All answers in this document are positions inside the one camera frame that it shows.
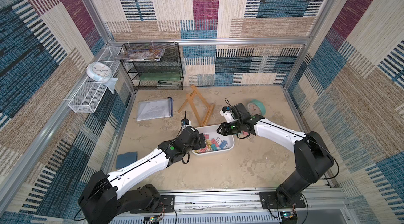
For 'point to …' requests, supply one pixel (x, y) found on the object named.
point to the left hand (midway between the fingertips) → (198, 137)
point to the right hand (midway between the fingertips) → (218, 129)
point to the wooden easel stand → (209, 111)
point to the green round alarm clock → (255, 107)
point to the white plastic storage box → (215, 142)
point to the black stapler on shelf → (161, 82)
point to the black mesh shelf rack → (153, 65)
